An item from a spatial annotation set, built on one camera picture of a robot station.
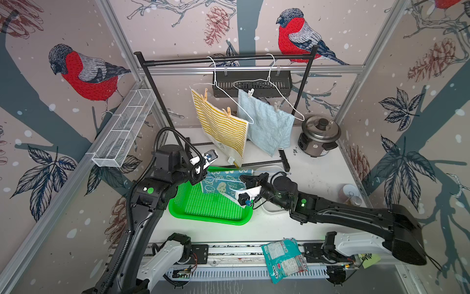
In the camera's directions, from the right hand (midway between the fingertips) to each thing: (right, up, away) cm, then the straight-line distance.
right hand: (245, 169), depth 70 cm
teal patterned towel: (-8, -9, +16) cm, 20 cm away
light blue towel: (+12, +18, +21) cm, 30 cm away
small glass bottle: (+52, -17, +14) cm, 57 cm away
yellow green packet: (+51, -37, +2) cm, 63 cm away
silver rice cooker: (+40, +14, +24) cm, 48 cm away
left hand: (-14, +6, -3) cm, 15 cm away
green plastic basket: (-27, -19, +18) cm, 38 cm away
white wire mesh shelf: (-54, +20, +12) cm, 59 cm away
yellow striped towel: (-8, +15, +14) cm, 22 cm away
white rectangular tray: (+7, -11, -9) cm, 16 cm away
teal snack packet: (+15, -35, 0) cm, 38 cm away
